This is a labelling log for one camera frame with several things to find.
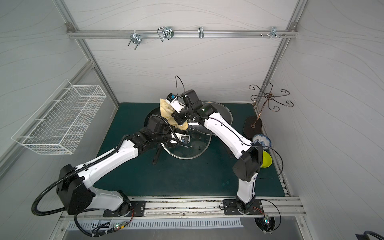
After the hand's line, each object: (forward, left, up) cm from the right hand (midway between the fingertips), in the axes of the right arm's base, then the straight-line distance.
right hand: (174, 112), depth 77 cm
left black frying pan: (+18, +18, -20) cm, 32 cm away
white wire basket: (-13, +52, +3) cm, 53 cm away
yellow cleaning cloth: (-2, +3, +2) cm, 4 cm away
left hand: (-6, -4, -6) cm, 10 cm away
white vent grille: (-46, +6, -29) cm, 55 cm away
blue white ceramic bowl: (+1, -55, -26) cm, 61 cm away
